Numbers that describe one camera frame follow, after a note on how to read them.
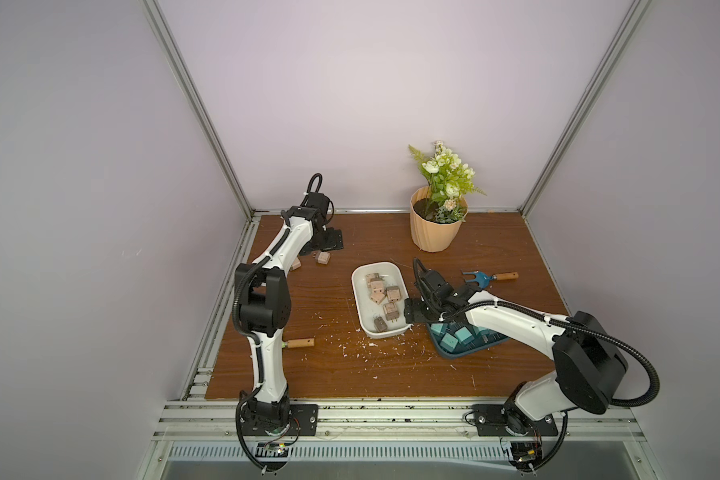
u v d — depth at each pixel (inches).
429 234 38.6
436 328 34.1
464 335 33.6
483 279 39.5
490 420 28.6
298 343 33.6
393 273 38.1
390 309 35.4
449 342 32.8
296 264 40.6
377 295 36.9
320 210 30.1
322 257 40.7
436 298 25.9
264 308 21.3
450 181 35.1
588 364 16.7
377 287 36.3
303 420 28.8
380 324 33.5
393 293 37.3
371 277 38.3
